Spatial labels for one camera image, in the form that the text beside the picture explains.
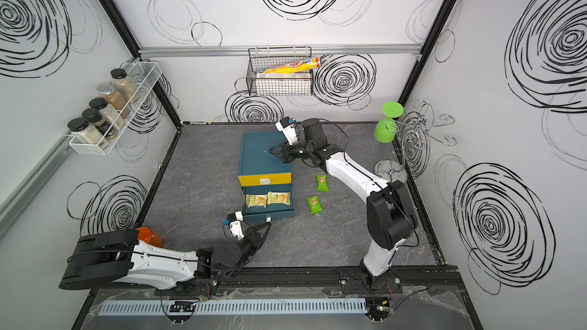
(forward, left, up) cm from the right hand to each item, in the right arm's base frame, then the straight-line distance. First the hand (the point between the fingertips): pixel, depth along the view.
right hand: (271, 151), depth 80 cm
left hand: (-23, -2, -12) cm, 26 cm away
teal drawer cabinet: (-2, +6, -2) cm, 7 cm away
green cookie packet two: (-9, -16, -23) cm, 29 cm away
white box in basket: (+24, -3, +11) cm, 27 cm away
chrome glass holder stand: (+14, -61, -23) cm, 67 cm away
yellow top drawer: (-9, +1, -4) cm, 10 cm away
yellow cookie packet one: (-12, +6, -14) cm, 19 cm away
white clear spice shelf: (+31, +55, +10) cm, 64 cm away
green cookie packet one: (0, -19, -22) cm, 30 cm away
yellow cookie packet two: (-11, -2, -14) cm, 17 cm away
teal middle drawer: (-14, 0, -16) cm, 21 cm away
